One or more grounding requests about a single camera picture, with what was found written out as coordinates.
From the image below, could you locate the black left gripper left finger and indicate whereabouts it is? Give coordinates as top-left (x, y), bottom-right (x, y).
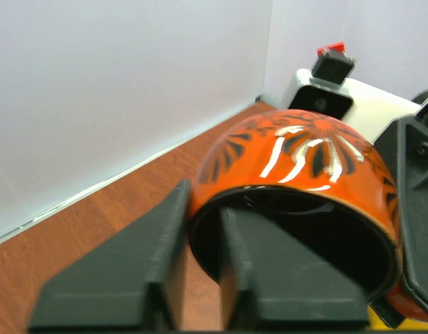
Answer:
top-left (28, 180), bottom-right (191, 331)

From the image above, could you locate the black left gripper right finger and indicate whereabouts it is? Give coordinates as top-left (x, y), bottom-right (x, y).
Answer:
top-left (219, 208), bottom-right (370, 331)

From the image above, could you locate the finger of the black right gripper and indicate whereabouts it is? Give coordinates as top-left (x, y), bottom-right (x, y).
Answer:
top-left (372, 116), bottom-right (428, 328)

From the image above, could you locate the orange black patterned mug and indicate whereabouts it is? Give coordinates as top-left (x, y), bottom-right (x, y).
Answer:
top-left (189, 109), bottom-right (428, 323)

